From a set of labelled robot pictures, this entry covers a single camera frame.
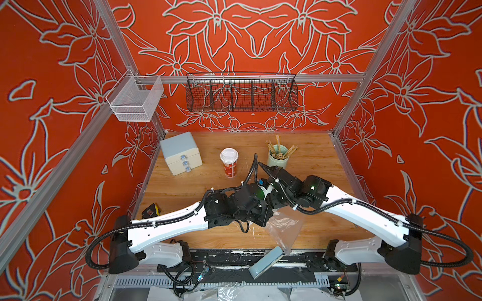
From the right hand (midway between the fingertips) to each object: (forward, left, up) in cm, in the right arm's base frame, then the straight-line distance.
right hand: (269, 196), depth 72 cm
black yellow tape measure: (-1, +53, -15) cm, 55 cm away
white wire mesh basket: (+46, +66, +15) cm, 82 cm away
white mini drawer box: (+24, +42, -2) cm, 48 cm away
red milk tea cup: (+21, +17, -1) cm, 27 cm away
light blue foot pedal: (-20, +1, -13) cm, 24 cm away
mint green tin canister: (+21, -9, -7) cm, 24 cm away
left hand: (-8, -1, +4) cm, 9 cm away
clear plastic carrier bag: (-12, -4, +2) cm, 13 cm away
